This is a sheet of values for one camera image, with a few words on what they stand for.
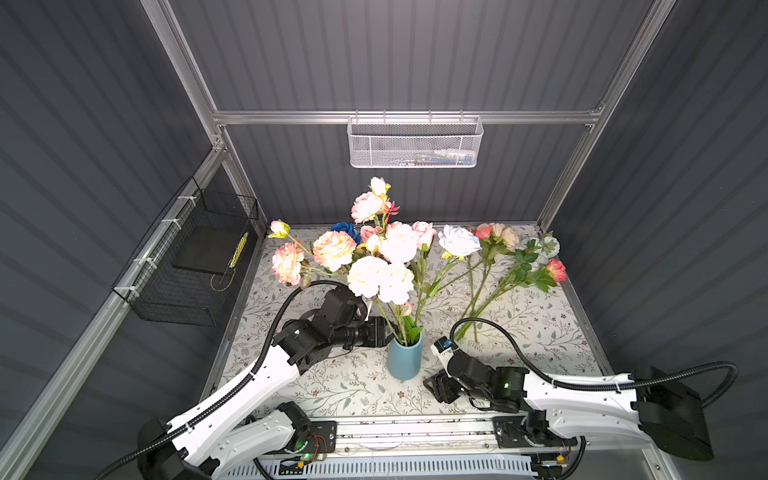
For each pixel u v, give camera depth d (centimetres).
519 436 73
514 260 108
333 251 50
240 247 77
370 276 51
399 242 52
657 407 43
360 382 83
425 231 58
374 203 51
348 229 58
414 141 124
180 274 72
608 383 49
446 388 70
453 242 56
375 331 62
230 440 51
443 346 73
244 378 44
